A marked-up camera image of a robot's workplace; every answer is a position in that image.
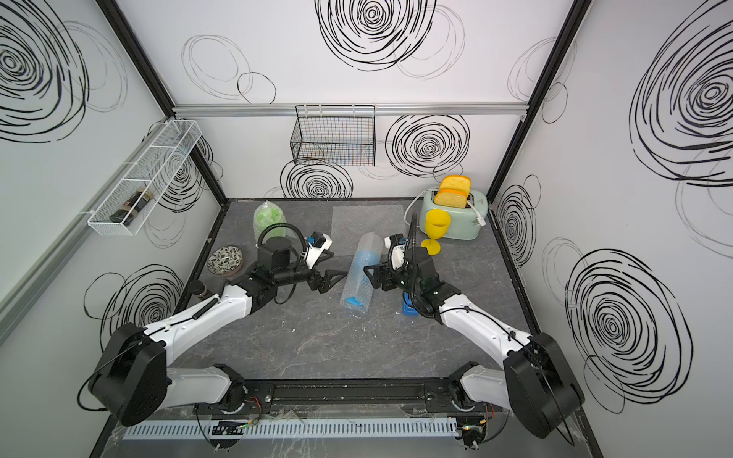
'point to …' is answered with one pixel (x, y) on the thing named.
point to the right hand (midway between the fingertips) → (374, 268)
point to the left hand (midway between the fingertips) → (337, 263)
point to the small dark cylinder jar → (198, 287)
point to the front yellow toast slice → (451, 198)
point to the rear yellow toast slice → (456, 183)
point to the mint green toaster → (466, 222)
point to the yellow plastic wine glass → (437, 223)
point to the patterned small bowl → (225, 260)
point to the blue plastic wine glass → (363, 259)
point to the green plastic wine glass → (269, 217)
